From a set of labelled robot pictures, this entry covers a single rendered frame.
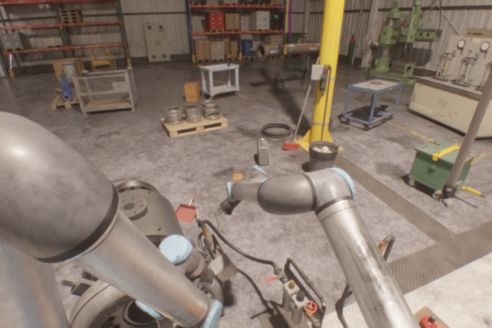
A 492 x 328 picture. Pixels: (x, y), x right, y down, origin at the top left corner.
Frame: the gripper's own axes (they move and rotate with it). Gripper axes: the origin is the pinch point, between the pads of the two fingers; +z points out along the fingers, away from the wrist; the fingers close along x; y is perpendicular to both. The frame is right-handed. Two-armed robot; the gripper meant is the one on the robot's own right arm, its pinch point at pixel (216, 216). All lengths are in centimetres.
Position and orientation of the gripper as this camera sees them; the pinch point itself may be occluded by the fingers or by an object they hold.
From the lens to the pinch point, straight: 152.0
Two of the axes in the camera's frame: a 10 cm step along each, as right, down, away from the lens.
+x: 6.8, 6.2, 3.8
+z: -6.8, 7.3, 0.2
